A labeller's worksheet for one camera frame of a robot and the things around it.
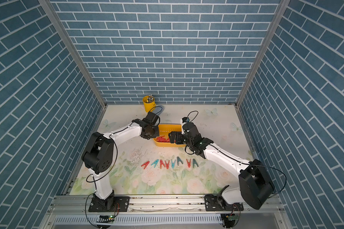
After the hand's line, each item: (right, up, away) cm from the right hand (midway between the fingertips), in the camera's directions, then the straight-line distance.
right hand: (176, 134), depth 84 cm
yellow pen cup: (-21, +21, +23) cm, 38 cm away
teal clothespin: (+1, -17, +6) cm, 18 cm away
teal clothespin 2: (-14, -19, +5) cm, 24 cm away
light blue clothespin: (-2, -19, +5) cm, 20 cm away
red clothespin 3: (+8, -19, +4) cm, 21 cm away
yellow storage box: (-6, -8, +8) cm, 13 cm away
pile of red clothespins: (-9, -5, +13) cm, 16 cm away
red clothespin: (-6, -20, +4) cm, 21 cm away
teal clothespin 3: (+11, -18, +5) cm, 22 cm away
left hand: (-11, -2, +12) cm, 17 cm away
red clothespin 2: (-9, -18, +5) cm, 21 cm away
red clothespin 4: (-19, -19, +4) cm, 27 cm away
